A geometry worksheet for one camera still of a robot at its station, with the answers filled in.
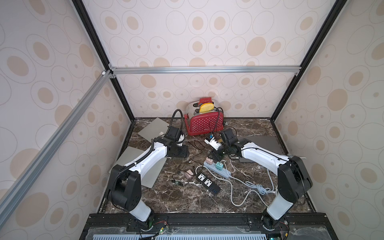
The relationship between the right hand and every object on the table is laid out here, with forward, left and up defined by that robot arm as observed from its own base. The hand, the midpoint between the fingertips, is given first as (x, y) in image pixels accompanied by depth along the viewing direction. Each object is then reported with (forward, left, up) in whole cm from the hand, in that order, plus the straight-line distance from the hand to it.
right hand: (209, 155), depth 88 cm
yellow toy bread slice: (+31, +3, +11) cm, 33 cm away
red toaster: (+23, +9, +4) cm, 25 cm away
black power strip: (-15, 0, -7) cm, 16 cm away
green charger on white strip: (-5, -5, -3) cm, 8 cm away
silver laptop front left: (-10, +35, -9) cm, 38 cm away
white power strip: (-7, -9, -8) cm, 14 cm away
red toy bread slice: (+37, +3, +12) cm, 39 cm away
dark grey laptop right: (+20, -44, -13) cm, 51 cm away
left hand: (0, +12, +3) cm, 13 cm away
